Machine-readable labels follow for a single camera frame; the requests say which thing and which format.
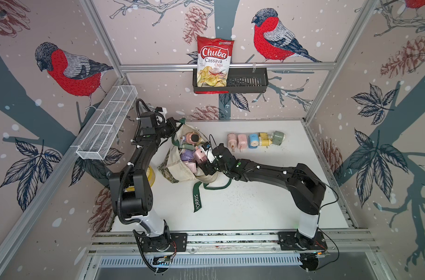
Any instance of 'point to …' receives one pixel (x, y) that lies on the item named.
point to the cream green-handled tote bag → (175, 168)
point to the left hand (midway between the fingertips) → (185, 118)
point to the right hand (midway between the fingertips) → (203, 160)
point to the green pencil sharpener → (278, 137)
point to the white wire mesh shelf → (98, 137)
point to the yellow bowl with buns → (150, 176)
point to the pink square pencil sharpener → (199, 156)
